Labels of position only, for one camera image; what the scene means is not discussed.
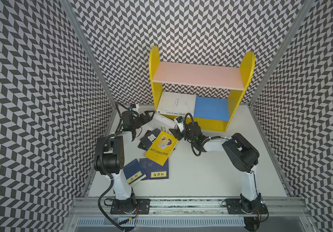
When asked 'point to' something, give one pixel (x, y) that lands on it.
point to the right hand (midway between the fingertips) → (172, 127)
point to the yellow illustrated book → (161, 148)
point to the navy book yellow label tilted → (133, 172)
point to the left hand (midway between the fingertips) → (152, 113)
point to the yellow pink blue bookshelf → (214, 112)
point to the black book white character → (148, 139)
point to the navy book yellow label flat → (153, 170)
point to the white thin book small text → (176, 104)
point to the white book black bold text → (163, 123)
